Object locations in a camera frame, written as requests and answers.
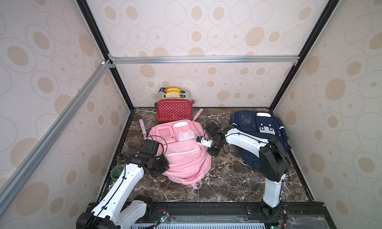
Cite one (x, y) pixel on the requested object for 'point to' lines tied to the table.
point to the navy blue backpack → (264, 124)
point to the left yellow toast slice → (173, 89)
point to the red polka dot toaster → (174, 109)
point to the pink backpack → (189, 161)
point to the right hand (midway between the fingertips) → (211, 153)
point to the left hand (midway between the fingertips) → (172, 166)
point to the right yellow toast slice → (172, 94)
